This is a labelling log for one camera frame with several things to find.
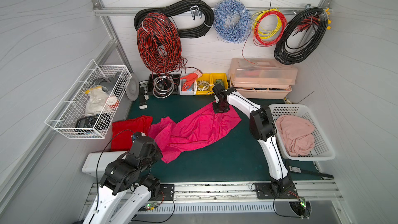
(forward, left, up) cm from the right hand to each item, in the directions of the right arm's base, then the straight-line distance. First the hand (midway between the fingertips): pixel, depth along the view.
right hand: (217, 109), depth 103 cm
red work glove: (+23, +20, +6) cm, 31 cm away
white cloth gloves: (-19, +57, +31) cm, 67 cm away
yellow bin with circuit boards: (+30, -2, 0) cm, 30 cm away
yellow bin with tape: (+28, +9, +3) cm, 30 cm away
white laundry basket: (-26, -57, +2) cm, 62 cm away
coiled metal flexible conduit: (+15, +39, +5) cm, 42 cm away
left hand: (-35, +27, +16) cm, 47 cm away
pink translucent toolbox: (+16, -29, +14) cm, 36 cm away
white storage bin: (+15, +18, +2) cm, 23 cm away
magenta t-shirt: (-18, +14, +1) cm, 23 cm away
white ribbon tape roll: (+20, +10, +2) cm, 23 cm away
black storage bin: (+25, +32, +3) cm, 41 cm away
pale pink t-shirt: (-18, -46, +2) cm, 49 cm away
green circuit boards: (+29, -2, -2) cm, 29 cm away
